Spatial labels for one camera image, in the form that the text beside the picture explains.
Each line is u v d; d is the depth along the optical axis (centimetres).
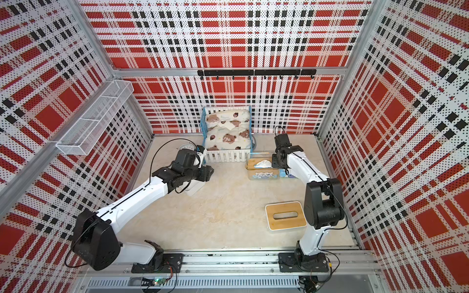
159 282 69
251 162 99
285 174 99
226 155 102
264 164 97
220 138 108
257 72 89
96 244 41
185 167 64
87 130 73
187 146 111
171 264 74
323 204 48
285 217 84
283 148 68
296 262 68
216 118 108
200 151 74
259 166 98
